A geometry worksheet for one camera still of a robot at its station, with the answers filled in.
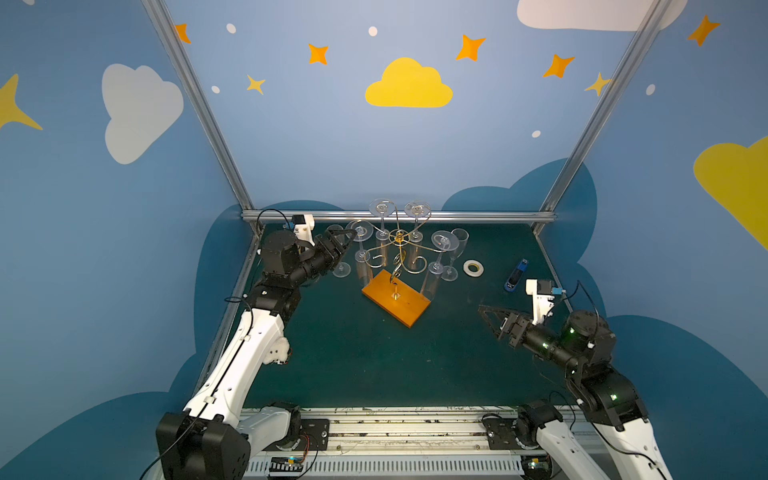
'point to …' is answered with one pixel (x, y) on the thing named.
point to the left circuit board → (286, 464)
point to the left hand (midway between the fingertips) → (352, 235)
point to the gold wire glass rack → (395, 295)
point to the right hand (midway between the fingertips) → (491, 306)
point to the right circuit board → (536, 466)
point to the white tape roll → (473, 274)
